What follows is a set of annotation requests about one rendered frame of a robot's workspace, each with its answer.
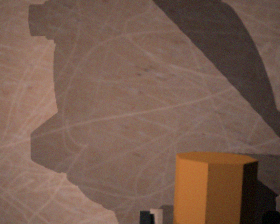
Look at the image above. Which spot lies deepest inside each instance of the orange-brown octagonal handle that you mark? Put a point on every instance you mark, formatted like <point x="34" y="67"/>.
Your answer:
<point x="215" y="188"/>

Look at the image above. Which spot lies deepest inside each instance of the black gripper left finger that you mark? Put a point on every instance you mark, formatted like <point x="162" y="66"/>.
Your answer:
<point x="146" y="217"/>

